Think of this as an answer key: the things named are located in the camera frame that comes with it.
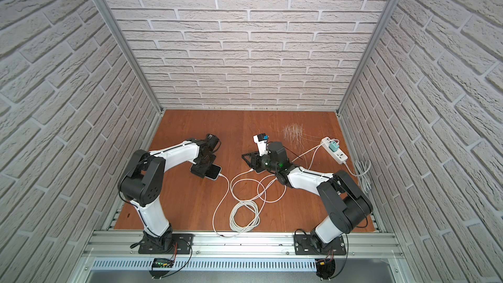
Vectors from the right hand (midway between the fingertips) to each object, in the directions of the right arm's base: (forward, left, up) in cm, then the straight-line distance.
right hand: (240, 159), depth 83 cm
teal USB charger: (+8, -46, -7) cm, 47 cm away
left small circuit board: (-34, +30, -15) cm, 48 cm away
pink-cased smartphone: (0, -9, -12) cm, 15 cm away
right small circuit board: (-40, -30, -16) cm, 52 cm away
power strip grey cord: (-1, -61, -16) cm, 63 cm away
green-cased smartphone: (-1, +14, -10) cm, 17 cm away
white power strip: (+5, -50, -11) cm, 52 cm away
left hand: (+7, +17, -11) cm, 21 cm away
